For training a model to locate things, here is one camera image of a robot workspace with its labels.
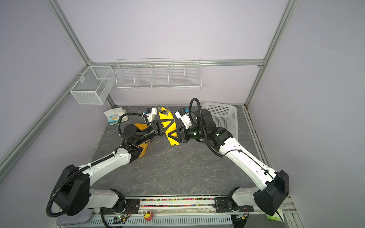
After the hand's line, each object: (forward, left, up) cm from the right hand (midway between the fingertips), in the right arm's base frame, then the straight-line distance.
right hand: (171, 134), depth 67 cm
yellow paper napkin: (+3, -1, +2) cm, 4 cm away
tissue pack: (+32, +49, -22) cm, 63 cm away
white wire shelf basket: (+50, +13, +1) cm, 52 cm away
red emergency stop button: (-30, +11, -24) cm, 40 cm away
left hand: (+3, -2, +4) cm, 6 cm away
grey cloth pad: (-31, +45, -26) cm, 60 cm away
